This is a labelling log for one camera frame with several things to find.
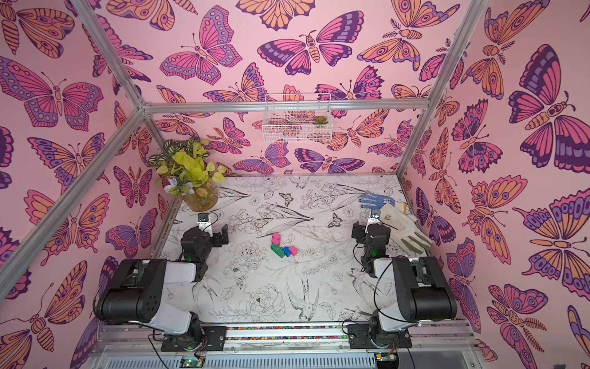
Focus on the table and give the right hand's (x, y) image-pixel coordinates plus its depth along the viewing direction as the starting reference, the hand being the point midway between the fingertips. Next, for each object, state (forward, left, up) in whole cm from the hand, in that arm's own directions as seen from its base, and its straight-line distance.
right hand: (373, 222), depth 93 cm
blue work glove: (+18, -4, -8) cm, 20 cm away
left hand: (-1, +64, 0) cm, 64 cm away
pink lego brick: (-5, +40, -6) cm, 41 cm away
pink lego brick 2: (-9, +32, -7) cm, 34 cm away
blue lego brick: (-11, +34, -5) cm, 36 cm away
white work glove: (+1, -16, -7) cm, 17 cm away
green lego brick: (-10, +39, -5) cm, 40 cm away
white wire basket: (+38, +36, +24) cm, 57 cm away
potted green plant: (+17, +79, +13) cm, 82 cm away
